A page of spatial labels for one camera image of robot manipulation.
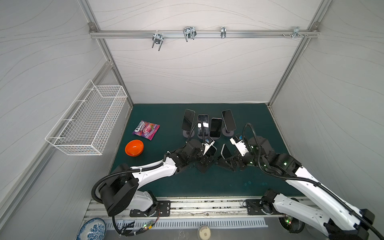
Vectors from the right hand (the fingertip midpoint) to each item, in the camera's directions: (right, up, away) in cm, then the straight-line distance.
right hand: (232, 152), depth 72 cm
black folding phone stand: (-14, -8, +2) cm, 16 cm away
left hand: (-9, -1, +10) cm, 14 cm away
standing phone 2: (-4, +10, +26) cm, 29 cm away
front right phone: (-2, -2, +6) cm, 7 cm away
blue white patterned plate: (-65, -35, -4) cm, 73 cm away
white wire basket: (-69, +13, -3) cm, 70 cm away
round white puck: (-14, -30, -13) cm, 35 cm away
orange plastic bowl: (-57, -3, +22) cm, 61 cm away
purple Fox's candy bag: (-52, +8, +30) cm, 61 cm away
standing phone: (-12, +16, +25) cm, 32 cm away
